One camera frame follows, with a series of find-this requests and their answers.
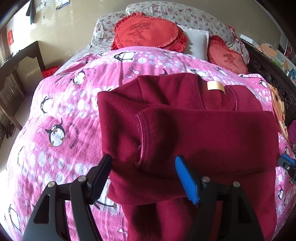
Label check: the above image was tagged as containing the dark wooden desk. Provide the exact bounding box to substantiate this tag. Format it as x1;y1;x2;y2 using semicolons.
0;40;46;130

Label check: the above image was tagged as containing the right red heart cushion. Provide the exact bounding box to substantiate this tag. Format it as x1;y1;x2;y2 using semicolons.
207;35;248;74

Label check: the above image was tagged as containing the orange cartoon blanket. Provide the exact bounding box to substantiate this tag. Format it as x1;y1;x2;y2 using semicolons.
268;84;292;146

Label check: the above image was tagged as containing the red wall sticker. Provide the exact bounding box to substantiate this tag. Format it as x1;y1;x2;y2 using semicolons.
7;29;14;46

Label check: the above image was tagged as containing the pink penguin blanket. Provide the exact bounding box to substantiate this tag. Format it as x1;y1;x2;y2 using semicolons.
1;47;295;240

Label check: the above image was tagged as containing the red box under desk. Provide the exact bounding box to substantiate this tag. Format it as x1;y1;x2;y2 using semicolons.
41;65;61;78

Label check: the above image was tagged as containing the dark carved headboard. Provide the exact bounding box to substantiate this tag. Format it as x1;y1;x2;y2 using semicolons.
242;41;296;126

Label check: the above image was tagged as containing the white pillow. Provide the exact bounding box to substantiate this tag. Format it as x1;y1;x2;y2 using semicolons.
179;25;209;61

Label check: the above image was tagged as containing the cardboard box on shelf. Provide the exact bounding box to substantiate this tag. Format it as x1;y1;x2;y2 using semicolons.
257;43;278;58

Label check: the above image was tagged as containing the dark red fleece sweater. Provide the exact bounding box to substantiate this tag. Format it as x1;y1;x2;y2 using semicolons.
97;73;280;240

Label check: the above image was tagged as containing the wall calendar poster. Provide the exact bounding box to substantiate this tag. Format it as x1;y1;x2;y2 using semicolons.
55;0;70;10

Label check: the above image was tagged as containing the left red heart cushion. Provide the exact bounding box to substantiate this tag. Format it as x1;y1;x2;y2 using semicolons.
111;12;188;52

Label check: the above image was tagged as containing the dark hanging cloth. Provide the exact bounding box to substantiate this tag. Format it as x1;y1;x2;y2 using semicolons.
26;0;36;25

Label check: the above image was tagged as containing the red heart cushion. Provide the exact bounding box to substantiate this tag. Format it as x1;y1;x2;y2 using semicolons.
207;35;248;74
111;12;188;52

